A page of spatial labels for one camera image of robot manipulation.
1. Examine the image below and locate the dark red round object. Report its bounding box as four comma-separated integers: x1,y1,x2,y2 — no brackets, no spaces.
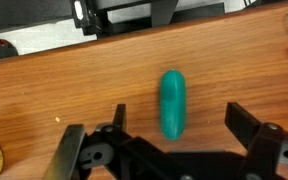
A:
0,38,20,63

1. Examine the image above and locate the green oblong toy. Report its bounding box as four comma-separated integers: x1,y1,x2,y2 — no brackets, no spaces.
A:
159,68,187,141

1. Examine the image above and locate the black equipment base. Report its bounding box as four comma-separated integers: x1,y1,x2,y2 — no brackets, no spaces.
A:
71,0,227,38

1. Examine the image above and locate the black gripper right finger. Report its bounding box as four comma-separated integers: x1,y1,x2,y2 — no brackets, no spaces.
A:
225,101,288,168

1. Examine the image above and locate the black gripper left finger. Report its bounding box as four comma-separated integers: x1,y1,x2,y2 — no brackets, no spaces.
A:
97,103,158,168

